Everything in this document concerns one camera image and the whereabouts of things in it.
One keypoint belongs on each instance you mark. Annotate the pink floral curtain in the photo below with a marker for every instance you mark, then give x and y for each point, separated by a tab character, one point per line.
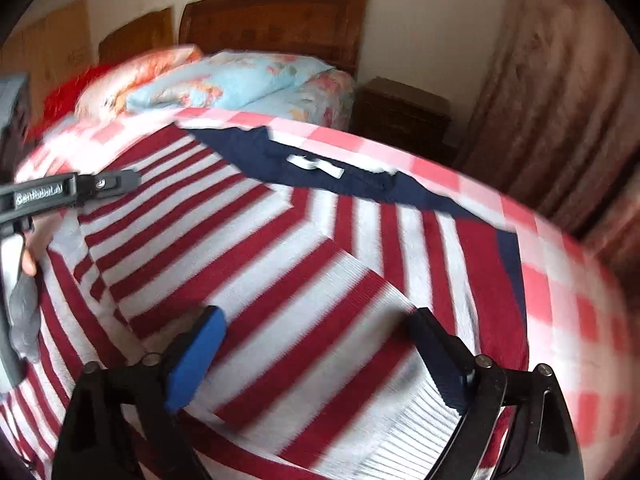
550	100

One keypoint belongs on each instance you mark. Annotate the red cloth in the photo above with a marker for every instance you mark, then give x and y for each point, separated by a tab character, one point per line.
65	95

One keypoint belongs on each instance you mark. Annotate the blue floral pillow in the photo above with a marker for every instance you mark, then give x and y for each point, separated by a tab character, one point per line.
225	77

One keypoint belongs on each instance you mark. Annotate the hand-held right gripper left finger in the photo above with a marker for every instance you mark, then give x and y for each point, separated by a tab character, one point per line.
195	360

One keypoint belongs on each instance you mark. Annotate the cardboard box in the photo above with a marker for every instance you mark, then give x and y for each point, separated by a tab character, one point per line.
50	45

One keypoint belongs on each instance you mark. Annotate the person's left hand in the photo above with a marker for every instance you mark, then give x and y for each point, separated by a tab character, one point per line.
30	262

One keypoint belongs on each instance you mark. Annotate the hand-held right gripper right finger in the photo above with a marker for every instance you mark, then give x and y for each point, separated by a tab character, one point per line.
445	370

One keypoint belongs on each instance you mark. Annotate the small wooden headboard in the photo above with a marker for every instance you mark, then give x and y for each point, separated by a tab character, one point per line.
135	35

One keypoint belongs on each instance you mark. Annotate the large wooden headboard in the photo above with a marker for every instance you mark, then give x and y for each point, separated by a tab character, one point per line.
275	25

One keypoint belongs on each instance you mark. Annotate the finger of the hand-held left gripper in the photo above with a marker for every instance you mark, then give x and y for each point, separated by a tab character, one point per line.
107	182

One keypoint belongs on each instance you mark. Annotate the orange floral pillow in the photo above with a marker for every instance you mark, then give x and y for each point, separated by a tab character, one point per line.
130	75

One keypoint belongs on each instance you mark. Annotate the red grey striped sweater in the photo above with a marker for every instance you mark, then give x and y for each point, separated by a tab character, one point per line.
310	270

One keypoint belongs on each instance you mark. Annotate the pink checked bed sheet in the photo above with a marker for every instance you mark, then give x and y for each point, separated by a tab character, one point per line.
550	270

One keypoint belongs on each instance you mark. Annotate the dark wooden nightstand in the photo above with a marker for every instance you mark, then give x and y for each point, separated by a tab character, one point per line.
400	115

